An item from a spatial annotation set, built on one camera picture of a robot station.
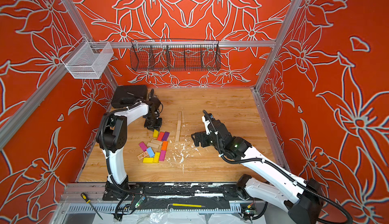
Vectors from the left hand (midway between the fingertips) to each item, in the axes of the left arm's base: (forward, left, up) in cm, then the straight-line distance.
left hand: (158, 128), depth 96 cm
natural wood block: (+11, -12, -1) cm, 17 cm away
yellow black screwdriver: (-42, +25, -1) cm, 49 cm away
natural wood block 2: (+2, -13, 0) cm, 13 cm away
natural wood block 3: (-5, -13, 0) cm, 14 cm away
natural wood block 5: (-10, -1, 0) cm, 10 cm away
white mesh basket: (+27, +45, +32) cm, 61 cm away
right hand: (-11, -26, +18) cm, 33 cm away
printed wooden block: (-18, +5, 0) cm, 19 cm away
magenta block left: (-13, +7, 0) cm, 14 cm away
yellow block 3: (-21, +2, -1) cm, 21 cm away
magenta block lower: (-17, -6, -1) cm, 18 cm away
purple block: (-5, -6, 0) cm, 8 cm away
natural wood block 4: (-12, +1, +1) cm, 12 cm away
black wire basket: (+40, -5, +29) cm, 49 cm away
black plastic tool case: (+21, +28, +6) cm, 36 cm away
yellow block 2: (-19, -3, 0) cm, 19 cm away
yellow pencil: (-40, -23, -1) cm, 46 cm away
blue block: (-16, +1, 0) cm, 16 cm away
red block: (-6, -3, 0) cm, 6 cm away
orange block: (-12, -6, -1) cm, 13 cm away
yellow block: (-5, +1, +1) cm, 5 cm away
